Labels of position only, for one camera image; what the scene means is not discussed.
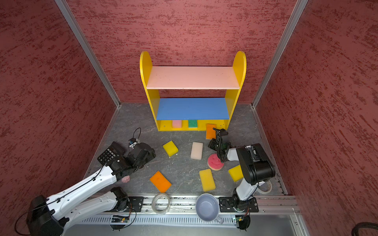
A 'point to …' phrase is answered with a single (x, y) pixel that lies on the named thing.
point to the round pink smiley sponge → (214, 162)
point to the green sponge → (193, 124)
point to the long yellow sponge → (207, 179)
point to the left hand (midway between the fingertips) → (151, 155)
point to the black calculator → (113, 152)
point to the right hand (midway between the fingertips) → (208, 144)
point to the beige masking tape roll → (265, 192)
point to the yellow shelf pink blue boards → (187, 98)
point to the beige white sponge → (197, 150)
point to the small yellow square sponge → (171, 148)
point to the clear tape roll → (160, 212)
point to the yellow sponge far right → (236, 173)
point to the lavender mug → (207, 208)
